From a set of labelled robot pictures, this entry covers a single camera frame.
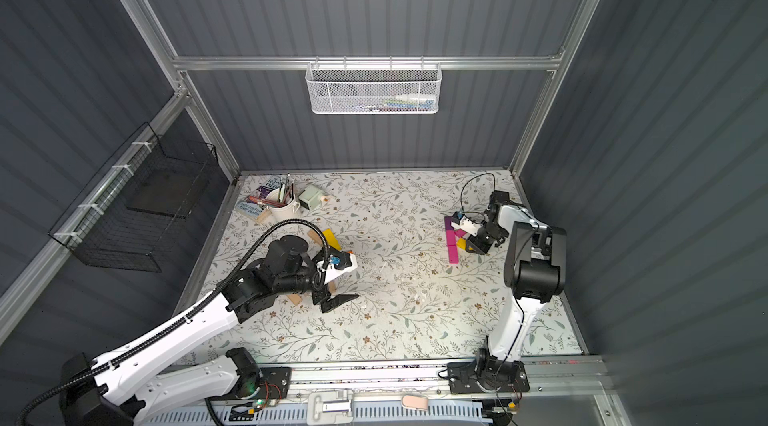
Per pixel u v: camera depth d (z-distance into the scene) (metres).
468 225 0.90
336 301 0.63
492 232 0.82
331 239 1.01
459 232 1.02
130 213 0.73
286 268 0.56
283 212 0.98
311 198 1.05
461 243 0.99
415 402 0.69
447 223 1.04
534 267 0.53
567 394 0.73
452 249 0.99
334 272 0.60
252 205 1.08
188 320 0.46
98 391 0.39
